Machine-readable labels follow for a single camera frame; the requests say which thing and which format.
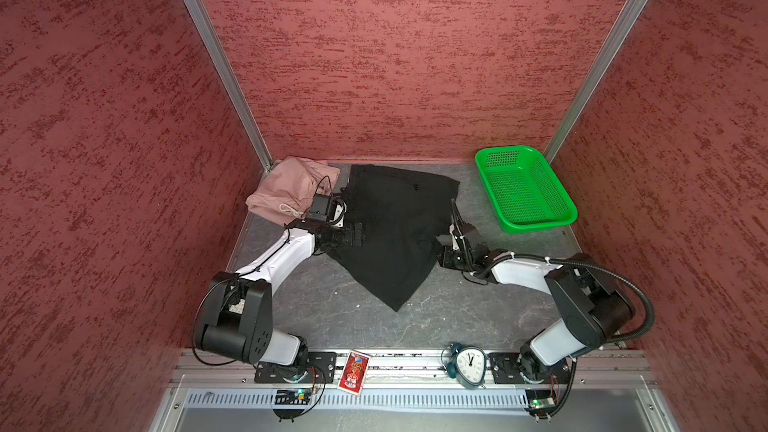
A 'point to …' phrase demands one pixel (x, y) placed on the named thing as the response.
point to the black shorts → (402, 215)
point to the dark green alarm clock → (466, 364)
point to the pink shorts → (286, 191)
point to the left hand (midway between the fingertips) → (352, 243)
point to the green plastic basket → (523, 189)
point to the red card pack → (354, 373)
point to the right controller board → (540, 403)
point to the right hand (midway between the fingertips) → (438, 261)
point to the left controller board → (290, 404)
